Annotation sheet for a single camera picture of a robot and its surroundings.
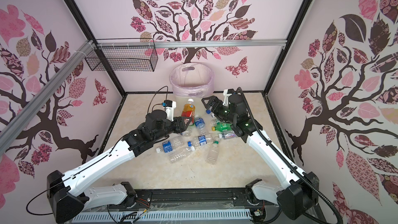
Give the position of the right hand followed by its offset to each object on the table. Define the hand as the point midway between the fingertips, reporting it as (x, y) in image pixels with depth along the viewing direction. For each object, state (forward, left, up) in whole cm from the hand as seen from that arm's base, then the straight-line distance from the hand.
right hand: (206, 102), depth 71 cm
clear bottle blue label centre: (-9, +22, -27) cm, 36 cm away
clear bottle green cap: (-12, -4, -31) cm, 34 cm away
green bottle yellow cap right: (+3, -10, -28) cm, 30 cm away
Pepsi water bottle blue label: (-5, +2, -28) cm, 29 cm away
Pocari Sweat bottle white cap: (+6, +4, -27) cm, 28 cm away
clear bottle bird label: (+9, -6, -30) cm, 32 cm away
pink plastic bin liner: (+35, +9, -16) cm, 40 cm away
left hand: (-7, +9, -6) cm, 12 cm away
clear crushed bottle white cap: (-11, +15, -32) cm, 37 cm away
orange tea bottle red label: (-3, +8, -2) cm, 9 cm away
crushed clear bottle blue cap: (+18, -2, -30) cm, 35 cm away
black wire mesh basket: (+39, +52, +2) cm, 65 cm away
